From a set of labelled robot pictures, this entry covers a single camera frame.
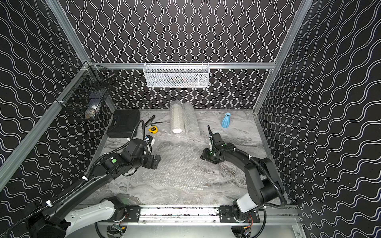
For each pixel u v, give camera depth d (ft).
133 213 2.41
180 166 2.97
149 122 3.70
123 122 3.47
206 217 2.46
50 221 1.28
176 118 3.47
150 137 2.24
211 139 2.42
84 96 3.03
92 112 2.74
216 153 2.19
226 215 2.40
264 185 1.45
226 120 3.40
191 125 3.29
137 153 1.89
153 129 3.49
